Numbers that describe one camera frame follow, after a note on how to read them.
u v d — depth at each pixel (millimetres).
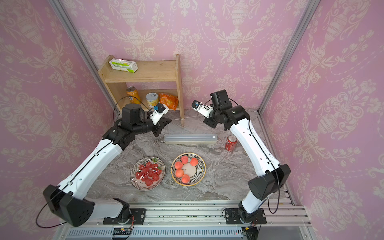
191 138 1060
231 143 916
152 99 897
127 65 779
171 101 908
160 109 584
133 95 895
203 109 637
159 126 620
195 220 730
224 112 500
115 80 776
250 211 618
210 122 665
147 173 844
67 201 376
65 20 739
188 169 898
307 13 713
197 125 1154
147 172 845
